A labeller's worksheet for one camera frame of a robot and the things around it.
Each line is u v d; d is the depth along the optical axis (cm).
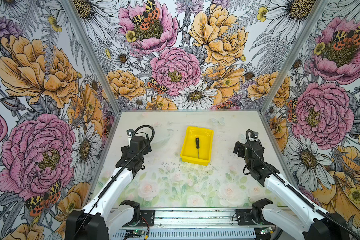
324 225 39
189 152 97
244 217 74
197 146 100
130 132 70
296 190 48
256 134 71
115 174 52
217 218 76
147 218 74
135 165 58
